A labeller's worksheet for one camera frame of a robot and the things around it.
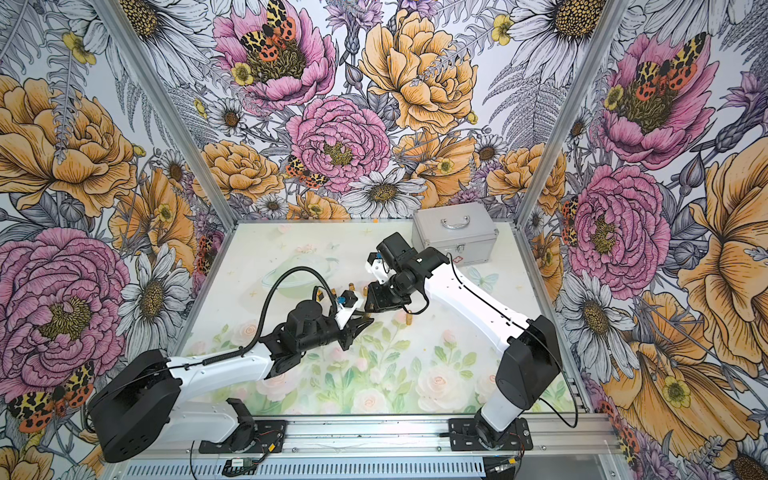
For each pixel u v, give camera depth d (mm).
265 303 676
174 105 897
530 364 426
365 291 735
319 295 724
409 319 917
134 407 420
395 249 628
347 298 687
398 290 650
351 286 969
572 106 879
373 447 728
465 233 996
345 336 711
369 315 778
